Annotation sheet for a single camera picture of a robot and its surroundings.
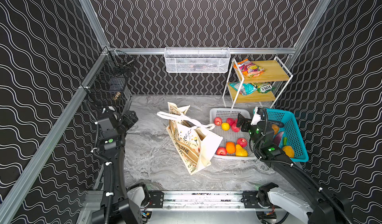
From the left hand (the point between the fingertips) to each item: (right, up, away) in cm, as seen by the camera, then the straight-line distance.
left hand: (133, 115), depth 76 cm
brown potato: (+84, -9, +20) cm, 87 cm away
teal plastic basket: (+92, -11, +16) cm, 94 cm away
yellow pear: (+58, -21, +9) cm, 62 cm away
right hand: (+60, 0, +3) cm, 60 cm away
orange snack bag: (+62, +26, +8) cm, 68 cm away
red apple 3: (+60, -17, +13) cm, 64 cm away
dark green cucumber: (+88, -6, +24) cm, 91 cm away
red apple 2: (+55, -5, +22) cm, 60 cm away
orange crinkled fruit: (+53, -19, +11) cm, 57 cm away
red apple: (+47, -5, +24) cm, 53 cm away
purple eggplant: (+84, -15, +17) cm, 87 cm away
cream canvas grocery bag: (+31, -16, -2) cm, 35 cm away
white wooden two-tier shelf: (+66, +19, +8) cm, 69 cm away
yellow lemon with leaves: (+52, -8, +21) cm, 57 cm away
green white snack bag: (+79, +18, +24) cm, 84 cm away
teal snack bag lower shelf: (+66, +17, +24) cm, 72 cm away
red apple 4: (+47, -21, +9) cm, 52 cm away
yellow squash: (+86, -21, +9) cm, 89 cm away
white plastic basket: (+55, -14, +21) cm, 60 cm away
